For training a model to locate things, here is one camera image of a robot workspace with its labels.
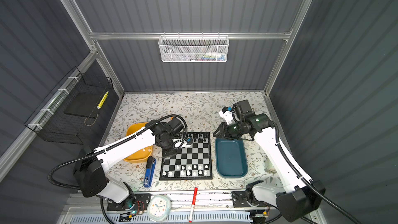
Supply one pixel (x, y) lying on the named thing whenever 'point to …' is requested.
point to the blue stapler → (149, 172)
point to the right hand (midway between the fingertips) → (217, 136)
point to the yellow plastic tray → (133, 128)
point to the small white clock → (159, 208)
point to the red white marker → (193, 204)
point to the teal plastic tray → (231, 157)
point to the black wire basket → (70, 112)
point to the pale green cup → (269, 166)
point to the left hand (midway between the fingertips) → (172, 149)
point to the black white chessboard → (194, 162)
